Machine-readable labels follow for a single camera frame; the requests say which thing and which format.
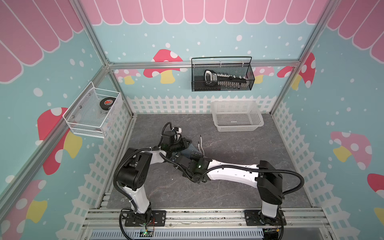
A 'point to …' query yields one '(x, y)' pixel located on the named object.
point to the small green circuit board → (146, 233)
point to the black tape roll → (106, 103)
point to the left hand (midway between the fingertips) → (191, 145)
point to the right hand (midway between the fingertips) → (185, 152)
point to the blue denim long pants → (186, 151)
